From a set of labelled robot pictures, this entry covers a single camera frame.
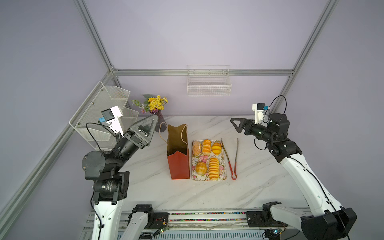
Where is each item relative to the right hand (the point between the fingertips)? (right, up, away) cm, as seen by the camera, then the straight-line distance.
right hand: (236, 123), depth 71 cm
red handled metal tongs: (+3, -32, +17) cm, 37 cm away
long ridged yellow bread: (-9, -27, +17) cm, 33 cm away
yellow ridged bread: (-5, -16, +27) cm, 32 cm away
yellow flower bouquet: (-46, +12, +17) cm, 51 cm away
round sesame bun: (-19, -15, +25) cm, 35 cm away
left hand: (-32, 0, -25) cm, 40 cm away
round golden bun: (-16, -27, +17) cm, 35 cm away
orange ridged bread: (-12, -15, +27) cm, 33 cm away
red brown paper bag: (-28, -14, -1) cm, 31 cm away
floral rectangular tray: (-12, -23, +24) cm, 36 cm away
